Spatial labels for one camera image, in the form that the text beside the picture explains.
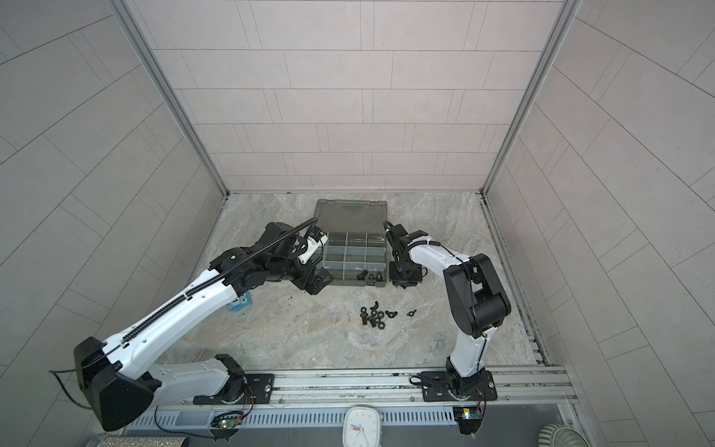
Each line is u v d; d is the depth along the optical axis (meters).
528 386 0.72
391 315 0.83
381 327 0.82
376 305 0.86
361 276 0.91
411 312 0.85
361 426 0.64
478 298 0.48
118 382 0.36
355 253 0.96
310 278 0.62
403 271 0.77
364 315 0.83
